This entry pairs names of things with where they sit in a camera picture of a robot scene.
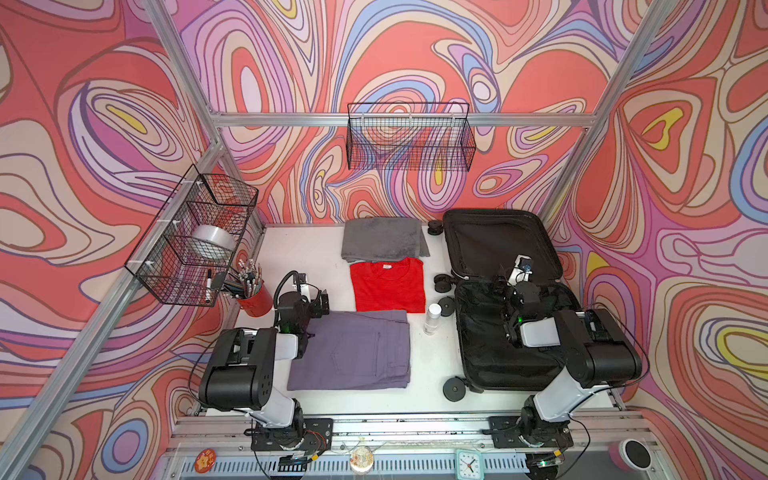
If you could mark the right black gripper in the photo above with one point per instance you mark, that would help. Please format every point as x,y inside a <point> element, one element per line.
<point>504,288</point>

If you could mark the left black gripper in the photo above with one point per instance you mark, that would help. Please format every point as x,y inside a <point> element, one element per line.
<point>321,303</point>

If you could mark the purple jeans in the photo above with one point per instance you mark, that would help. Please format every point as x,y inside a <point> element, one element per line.
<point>355,351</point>

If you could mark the red t-shirt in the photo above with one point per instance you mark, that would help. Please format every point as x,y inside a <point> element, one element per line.
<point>385,286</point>

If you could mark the grey towel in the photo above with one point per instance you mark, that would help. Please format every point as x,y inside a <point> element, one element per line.
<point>380,239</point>

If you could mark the clear white bottle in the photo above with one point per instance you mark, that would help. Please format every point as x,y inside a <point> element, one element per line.
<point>432,320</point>

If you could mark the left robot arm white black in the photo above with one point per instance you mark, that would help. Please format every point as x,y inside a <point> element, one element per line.
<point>240,373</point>

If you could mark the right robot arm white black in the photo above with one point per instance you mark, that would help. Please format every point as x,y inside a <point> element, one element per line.
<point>591,348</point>

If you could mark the red pen cup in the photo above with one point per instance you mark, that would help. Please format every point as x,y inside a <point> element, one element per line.
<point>259,304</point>

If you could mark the black open suitcase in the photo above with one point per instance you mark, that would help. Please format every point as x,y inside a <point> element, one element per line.
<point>483,247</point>

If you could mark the round clear badge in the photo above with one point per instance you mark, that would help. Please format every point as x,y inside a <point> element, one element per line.
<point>361,460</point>

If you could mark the small teal clock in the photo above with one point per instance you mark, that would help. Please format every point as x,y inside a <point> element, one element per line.
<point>469,465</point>

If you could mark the pink tape roll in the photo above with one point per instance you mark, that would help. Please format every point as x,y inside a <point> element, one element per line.
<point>630,455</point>

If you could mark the red round sticker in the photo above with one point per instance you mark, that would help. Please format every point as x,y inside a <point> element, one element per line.
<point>205,461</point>

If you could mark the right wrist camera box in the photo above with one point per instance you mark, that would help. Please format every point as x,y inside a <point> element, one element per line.
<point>522,270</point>

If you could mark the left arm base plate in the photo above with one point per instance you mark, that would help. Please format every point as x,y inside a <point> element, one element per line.
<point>313,435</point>

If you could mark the silver duct tape roll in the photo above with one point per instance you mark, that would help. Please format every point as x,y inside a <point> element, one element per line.
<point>212,243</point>

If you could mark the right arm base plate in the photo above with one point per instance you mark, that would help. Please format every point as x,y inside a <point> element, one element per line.
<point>513,433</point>

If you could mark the left black wire basket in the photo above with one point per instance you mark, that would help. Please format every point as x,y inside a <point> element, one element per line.
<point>188,254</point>

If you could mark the black wire basket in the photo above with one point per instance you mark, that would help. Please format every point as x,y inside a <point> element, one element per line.
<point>188,254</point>
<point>411,136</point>

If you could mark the back black wire basket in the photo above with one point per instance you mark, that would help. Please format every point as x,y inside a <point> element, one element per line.
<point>411,136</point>

